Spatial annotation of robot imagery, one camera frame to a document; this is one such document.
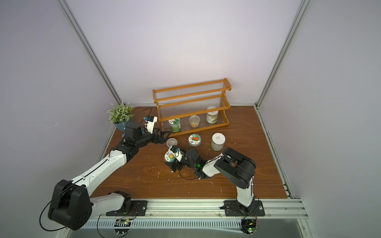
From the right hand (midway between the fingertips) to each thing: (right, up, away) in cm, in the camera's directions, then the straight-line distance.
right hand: (170, 153), depth 84 cm
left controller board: (-22, -31, -12) cm, 40 cm away
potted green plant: (-34, +23, +8) cm, 42 cm away
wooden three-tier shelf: (+13, +28, +12) cm, 33 cm away
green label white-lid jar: (+26, +21, +16) cm, 38 cm away
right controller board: (+40, -30, -16) cm, 53 cm away
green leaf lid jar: (+1, +16, +13) cm, 21 cm away
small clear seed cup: (0, +6, +8) cm, 10 cm away
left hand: (-2, +14, -3) cm, 15 cm away
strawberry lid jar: (+14, +7, +6) cm, 17 cm away
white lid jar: (+29, +7, +4) cm, 30 cm away
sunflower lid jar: (0, -1, -1) cm, 2 cm away
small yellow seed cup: (+14, +19, +16) cm, 29 cm away
